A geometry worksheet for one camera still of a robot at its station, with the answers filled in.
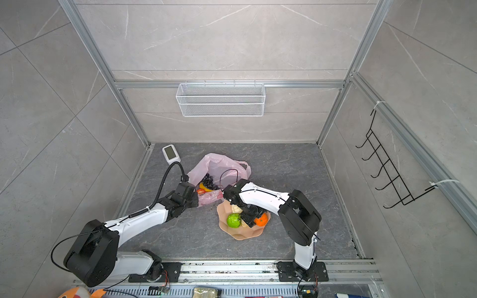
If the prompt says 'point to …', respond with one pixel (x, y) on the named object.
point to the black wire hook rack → (387, 170)
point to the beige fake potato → (236, 209)
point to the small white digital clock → (171, 154)
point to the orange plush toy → (82, 292)
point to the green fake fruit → (233, 220)
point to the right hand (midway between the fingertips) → (260, 215)
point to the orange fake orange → (261, 221)
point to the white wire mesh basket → (222, 100)
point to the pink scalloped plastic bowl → (224, 209)
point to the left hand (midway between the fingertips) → (193, 192)
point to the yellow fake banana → (202, 186)
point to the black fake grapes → (208, 181)
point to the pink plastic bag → (225, 171)
